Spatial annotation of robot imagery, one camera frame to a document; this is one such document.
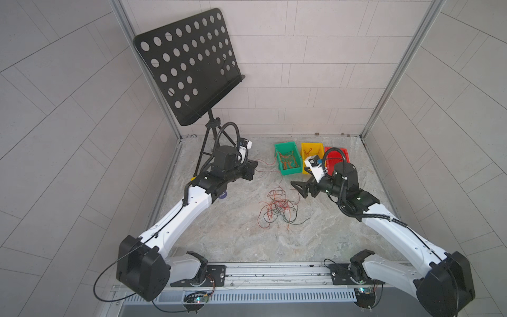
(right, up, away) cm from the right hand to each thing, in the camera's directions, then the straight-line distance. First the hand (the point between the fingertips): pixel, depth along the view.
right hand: (298, 176), depth 76 cm
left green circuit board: (-36, -40, -10) cm, 55 cm away
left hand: (-15, +5, +1) cm, 16 cm away
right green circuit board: (+23, -42, -7) cm, 48 cm away
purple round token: (-32, -11, +16) cm, 38 cm away
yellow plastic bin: (+10, +11, +28) cm, 31 cm away
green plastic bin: (-2, +11, +32) cm, 34 cm away
